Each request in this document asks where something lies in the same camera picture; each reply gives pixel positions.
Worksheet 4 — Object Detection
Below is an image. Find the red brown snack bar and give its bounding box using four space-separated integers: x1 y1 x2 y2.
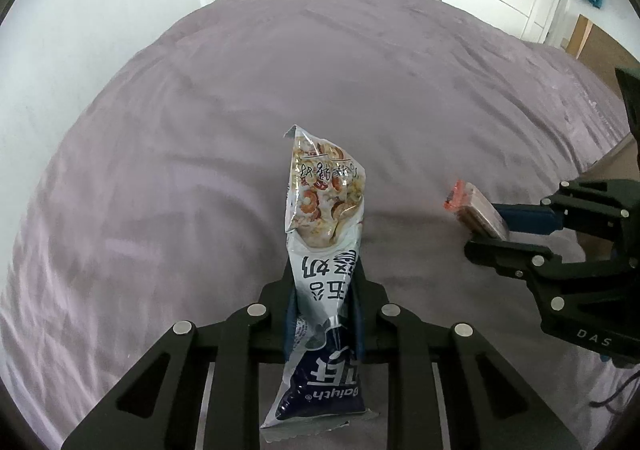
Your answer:
444 180 510 241

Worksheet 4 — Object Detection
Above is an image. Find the grey purple bed cover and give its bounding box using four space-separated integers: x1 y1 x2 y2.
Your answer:
1 0 629 449

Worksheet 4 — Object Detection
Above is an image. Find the wooden headboard panel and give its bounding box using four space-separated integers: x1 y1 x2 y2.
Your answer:
565 14 639 89

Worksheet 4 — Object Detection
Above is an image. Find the black cable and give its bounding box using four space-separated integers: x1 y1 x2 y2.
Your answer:
588 368 640 416

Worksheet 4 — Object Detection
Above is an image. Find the cereal yogurt snack bag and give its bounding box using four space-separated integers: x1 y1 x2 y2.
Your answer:
260 126 370 442

